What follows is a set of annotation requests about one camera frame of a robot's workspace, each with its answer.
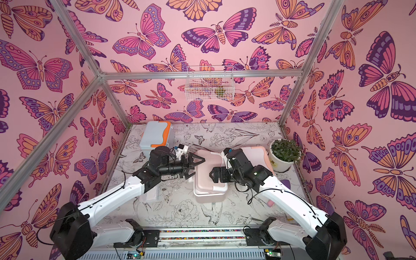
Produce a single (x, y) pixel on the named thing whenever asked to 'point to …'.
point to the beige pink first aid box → (205, 189)
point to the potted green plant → (283, 153)
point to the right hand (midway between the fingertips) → (218, 172)
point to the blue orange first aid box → (156, 134)
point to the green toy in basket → (219, 92)
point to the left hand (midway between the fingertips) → (204, 165)
